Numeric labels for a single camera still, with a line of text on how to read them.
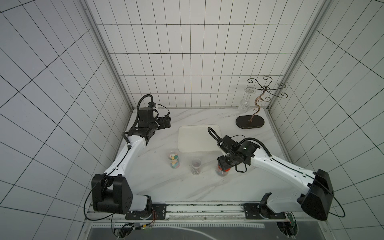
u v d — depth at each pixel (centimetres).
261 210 64
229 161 66
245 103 92
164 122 74
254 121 110
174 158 83
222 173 81
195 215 72
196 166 78
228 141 61
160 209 74
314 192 39
